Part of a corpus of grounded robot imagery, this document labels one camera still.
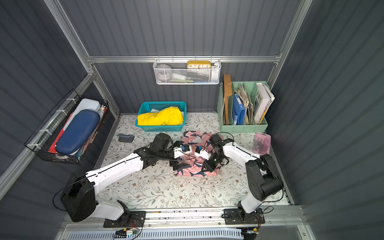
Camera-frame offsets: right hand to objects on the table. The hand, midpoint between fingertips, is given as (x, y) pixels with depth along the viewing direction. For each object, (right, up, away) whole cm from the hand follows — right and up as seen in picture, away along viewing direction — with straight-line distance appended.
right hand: (207, 167), depth 86 cm
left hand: (-11, +8, -7) cm, 15 cm away
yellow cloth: (-27, +31, +16) cm, 44 cm away
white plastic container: (-66, +35, -8) cm, 75 cm away
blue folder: (+22, +34, +11) cm, 42 cm away
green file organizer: (+32, +52, +19) cm, 64 cm away
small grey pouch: (-57, +15, +20) cm, 62 cm away
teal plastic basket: (-44, +40, +30) cm, 67 cm away
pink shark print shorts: (-7, +15, +17) cm, 24 cm away
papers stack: (+27, +38, +10) cm, 48 cm away
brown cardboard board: (+13, +44, +2) cm, 46 cm away
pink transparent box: (+39, +12, +16) cm, 44 cm away
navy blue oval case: (-59, +25, -17) cm, 66 cm away
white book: (+37, +41, +8) cm, 56 cm away
